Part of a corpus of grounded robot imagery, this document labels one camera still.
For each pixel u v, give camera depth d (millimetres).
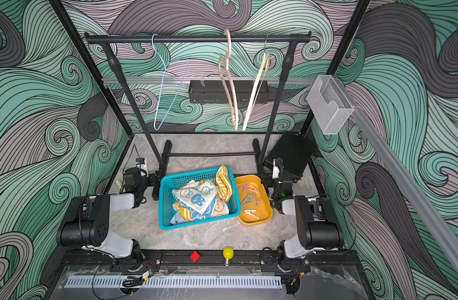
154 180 857
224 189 853
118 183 926
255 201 886
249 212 854
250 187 950
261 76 560
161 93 1045
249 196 899
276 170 815
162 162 985
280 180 696
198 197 773
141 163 815
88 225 443
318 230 439
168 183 893
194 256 729
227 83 574
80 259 745
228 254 725
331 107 730
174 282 697
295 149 1072
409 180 526
